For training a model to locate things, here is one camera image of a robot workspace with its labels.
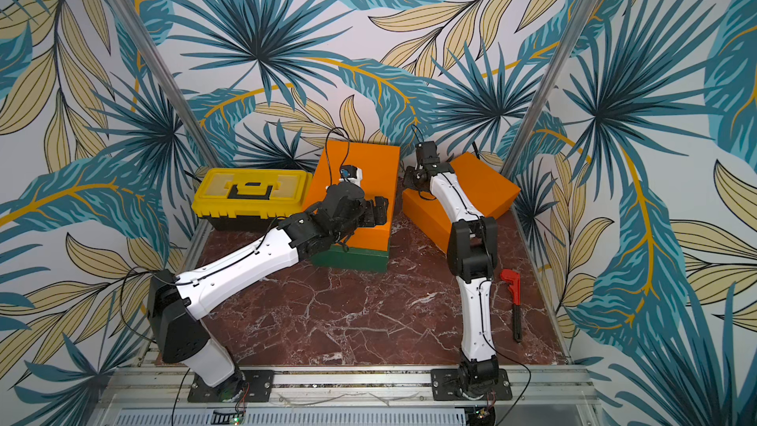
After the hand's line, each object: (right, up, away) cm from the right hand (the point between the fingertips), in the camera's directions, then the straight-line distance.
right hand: (412, 179), depth 102 cm
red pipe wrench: (+30, -32, -12) cm, 45 cm away
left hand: (-13, -9, -27) cm, 31 cm away
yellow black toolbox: (-52, -8, -10) cm, 54 cm away
